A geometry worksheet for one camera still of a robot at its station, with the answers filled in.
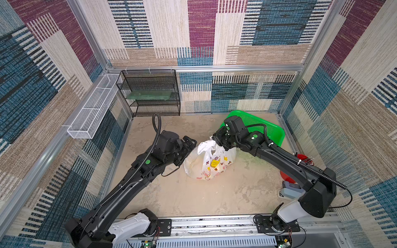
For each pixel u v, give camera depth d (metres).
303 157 0.81
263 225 0.73
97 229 0.38
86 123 0.92
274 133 1.03
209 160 0.78
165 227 0.73
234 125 0.58
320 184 0.42
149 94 0.96
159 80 1.02
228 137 0.65
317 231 0.73
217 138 0.69
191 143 0.63
